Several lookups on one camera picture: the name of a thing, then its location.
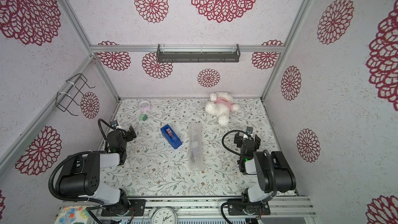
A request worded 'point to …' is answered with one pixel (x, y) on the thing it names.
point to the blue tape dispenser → (171, 137)
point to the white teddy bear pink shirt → (221, 104)
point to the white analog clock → (164, 215)
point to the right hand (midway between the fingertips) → (248, 131)
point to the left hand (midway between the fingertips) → (125, 129)
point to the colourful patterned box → (74, 214)
